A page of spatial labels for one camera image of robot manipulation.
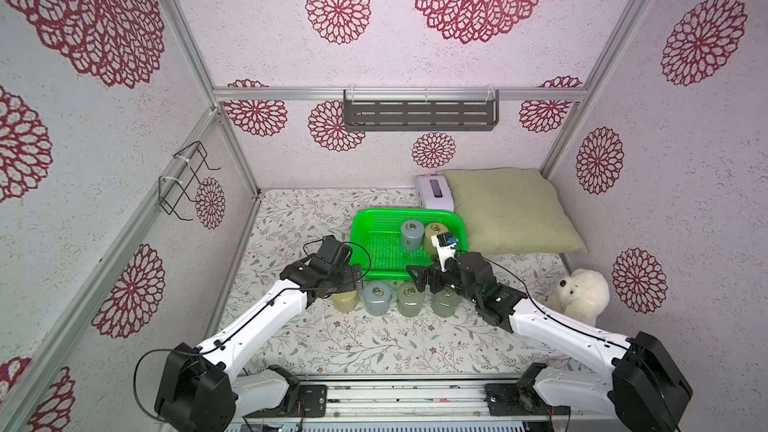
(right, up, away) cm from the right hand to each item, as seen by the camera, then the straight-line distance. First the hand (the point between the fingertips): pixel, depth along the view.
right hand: (418, 260), depth 80 cm
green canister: (-2, -12, +4) cm, 12 cm away
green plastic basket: (-12, +5, +26) cm, 30 cm away
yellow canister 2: (+7, +8, +18) cm, 20 cm away
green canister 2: (+8, -12, +2) cm, 15 cm away
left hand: (-20, -6, +3) cm, 21 cm away
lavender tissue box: (+9, +20, +26) cm, 34 cm away
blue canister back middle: (0, +6, +18) cm, 19 cm away
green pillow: (+33, +14, +18) cm, 39 cm away
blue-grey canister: (-11, -11, +4) cm, 16 cm away
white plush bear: (+39, -8, -7) cm, 40 cm away
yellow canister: (-20, -12, +5) cm, 24 cm away
